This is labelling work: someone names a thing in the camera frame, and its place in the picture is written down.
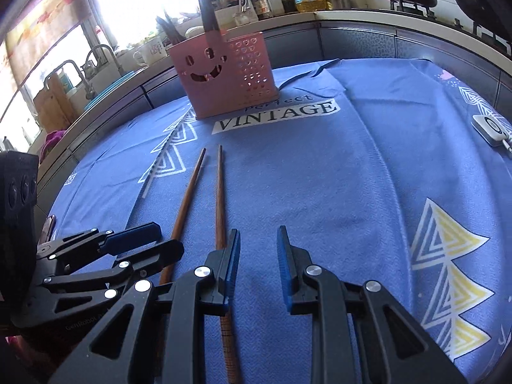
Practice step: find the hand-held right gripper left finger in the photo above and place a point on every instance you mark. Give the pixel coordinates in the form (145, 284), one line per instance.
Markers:
(233, 268)

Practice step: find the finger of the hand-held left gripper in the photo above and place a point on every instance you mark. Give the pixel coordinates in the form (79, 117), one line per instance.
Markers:
(160, 254)
(132, 236)

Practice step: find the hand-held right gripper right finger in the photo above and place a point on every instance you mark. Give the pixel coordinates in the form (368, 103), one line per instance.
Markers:
(283, 272)

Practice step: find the reddish brown wooden chopstick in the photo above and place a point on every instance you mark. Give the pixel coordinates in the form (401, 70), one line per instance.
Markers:
(187, 204)
(219, 200)

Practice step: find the pink utensil holder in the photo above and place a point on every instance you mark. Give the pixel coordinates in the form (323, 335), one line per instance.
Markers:
(224, 100)

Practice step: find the bunch of wooden chopsticks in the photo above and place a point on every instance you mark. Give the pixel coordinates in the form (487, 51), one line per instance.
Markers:
(206, 4)

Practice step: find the brown patterned flat case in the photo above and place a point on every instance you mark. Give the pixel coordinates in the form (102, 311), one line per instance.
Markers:
(48, 230)

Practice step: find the magenta cloth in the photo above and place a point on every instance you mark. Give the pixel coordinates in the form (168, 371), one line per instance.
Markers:
(54, 140)

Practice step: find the wooden cutting board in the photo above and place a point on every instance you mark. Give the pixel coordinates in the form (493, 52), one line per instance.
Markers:
(52, 108)

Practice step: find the blue printed tablecloth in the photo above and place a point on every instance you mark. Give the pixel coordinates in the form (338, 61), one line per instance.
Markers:
(360, 188)

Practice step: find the blue dish soap bottle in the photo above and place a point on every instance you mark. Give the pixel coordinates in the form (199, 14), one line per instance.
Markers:
(66, 80)

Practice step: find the steel faucet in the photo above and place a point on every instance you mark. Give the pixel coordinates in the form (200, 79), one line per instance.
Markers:
(82, 76)
(116, 62)

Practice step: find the blue plastic basin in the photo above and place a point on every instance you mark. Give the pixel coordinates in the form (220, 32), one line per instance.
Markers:
(108, 90)

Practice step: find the printed window blind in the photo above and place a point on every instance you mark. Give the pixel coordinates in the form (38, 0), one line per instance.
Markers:
(40, 28)

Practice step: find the white mug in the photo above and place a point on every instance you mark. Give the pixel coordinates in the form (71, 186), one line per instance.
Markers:
(154, 50)

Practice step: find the white dough lump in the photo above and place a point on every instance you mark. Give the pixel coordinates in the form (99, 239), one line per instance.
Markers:
(194, 31)

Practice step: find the kitchen window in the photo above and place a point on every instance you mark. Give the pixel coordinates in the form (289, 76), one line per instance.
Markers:
(132, 0)

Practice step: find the small glass jar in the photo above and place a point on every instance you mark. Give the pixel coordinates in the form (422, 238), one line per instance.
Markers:
(244, 19)

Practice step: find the small white device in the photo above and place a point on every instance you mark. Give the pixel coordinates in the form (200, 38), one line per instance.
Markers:
(490, 128)

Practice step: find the white kitchen countertop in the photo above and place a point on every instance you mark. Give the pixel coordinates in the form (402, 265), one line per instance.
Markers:
(360, 15)

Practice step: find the small metal cups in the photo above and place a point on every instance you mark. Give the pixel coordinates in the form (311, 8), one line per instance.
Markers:
(340, 4)

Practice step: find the black gas stove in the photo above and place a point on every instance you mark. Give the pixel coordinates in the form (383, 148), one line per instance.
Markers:
(420, 10)

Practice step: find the black wok with lid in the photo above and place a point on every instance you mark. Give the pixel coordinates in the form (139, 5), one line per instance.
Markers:
(472, 2)

